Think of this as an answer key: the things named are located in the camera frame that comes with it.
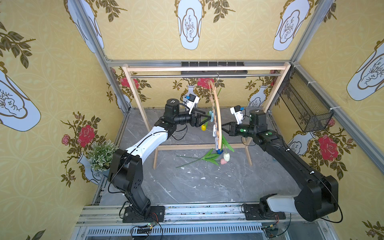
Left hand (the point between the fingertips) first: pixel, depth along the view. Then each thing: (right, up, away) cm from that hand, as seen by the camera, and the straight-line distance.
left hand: (209, 116), depth 76 cm
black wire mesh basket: (+57, +2, +7) cm, 57 cm away
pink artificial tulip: (+9, -26, +13) cm, 30 cm away
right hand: (+5, -6, 0) cm, 8 cm away
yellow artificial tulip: (-2, -6, +19) cm, 20 cm away
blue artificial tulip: (+9, -22, +22) cm, 32 cm away
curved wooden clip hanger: (+6, +25, +32) cm, 41 cm away
